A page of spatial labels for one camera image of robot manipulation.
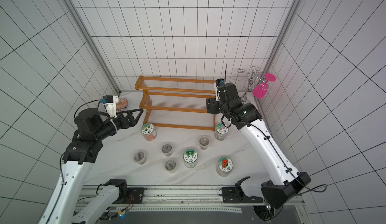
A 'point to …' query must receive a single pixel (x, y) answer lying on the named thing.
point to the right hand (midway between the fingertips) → (207, 101)
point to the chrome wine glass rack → (253, 80)
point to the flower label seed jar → (220, 133)
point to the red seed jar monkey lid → (149, 132)
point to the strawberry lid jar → (224, 166)
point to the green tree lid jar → (190, 158)
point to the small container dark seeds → (140, 157)
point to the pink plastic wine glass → (260, 90)
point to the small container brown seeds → (170, 165)
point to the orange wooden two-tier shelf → (177, 103)
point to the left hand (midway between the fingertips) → (136, 114)
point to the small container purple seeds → (204, 142)
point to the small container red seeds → (167, 149)
